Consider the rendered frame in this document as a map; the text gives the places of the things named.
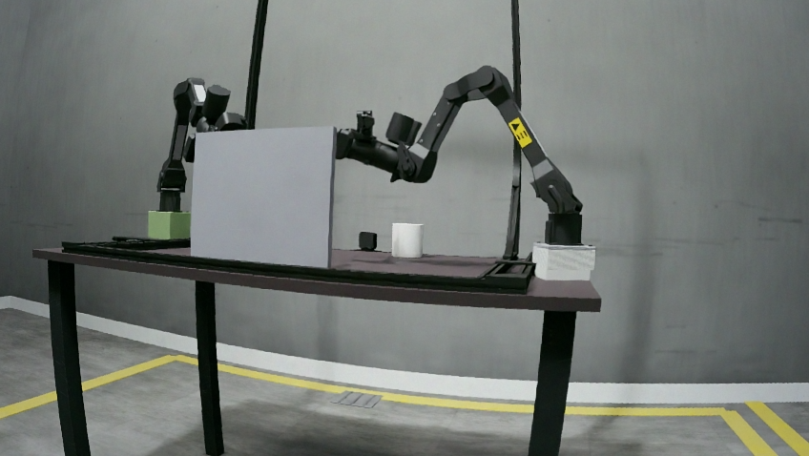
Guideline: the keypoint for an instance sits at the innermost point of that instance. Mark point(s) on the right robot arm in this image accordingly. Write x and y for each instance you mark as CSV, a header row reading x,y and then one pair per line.
x,y
212,104

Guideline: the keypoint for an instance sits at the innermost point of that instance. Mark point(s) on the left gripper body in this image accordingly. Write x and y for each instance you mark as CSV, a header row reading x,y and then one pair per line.
x,y
361,150

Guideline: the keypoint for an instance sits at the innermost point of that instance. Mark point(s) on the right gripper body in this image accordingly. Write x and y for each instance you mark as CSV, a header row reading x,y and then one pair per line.
x,y
189,150

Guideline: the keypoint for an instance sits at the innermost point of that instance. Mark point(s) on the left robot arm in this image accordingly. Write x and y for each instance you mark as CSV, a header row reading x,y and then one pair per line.
x,y
416,163

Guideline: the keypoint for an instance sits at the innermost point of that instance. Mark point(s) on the white mug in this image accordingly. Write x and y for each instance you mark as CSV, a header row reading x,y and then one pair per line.
x,y
407,240

